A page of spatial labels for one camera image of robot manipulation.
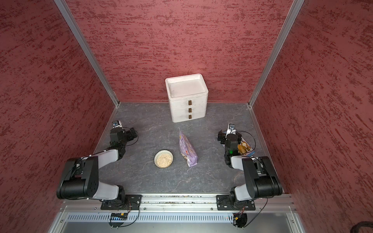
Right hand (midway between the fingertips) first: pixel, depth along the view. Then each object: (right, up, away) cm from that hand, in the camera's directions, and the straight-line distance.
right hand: (228, 132), depth 93 cm
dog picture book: (+10, -11, -1) cm, 15 cm away
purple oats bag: (-27, -7, -19) cm, 33 cm away
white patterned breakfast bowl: (-41, -15, -8) cm, 45 cm away
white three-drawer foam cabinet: (-26, +24, -1) cm, 36 cm away
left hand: (-67, 0, 0) cm, 67 cm away
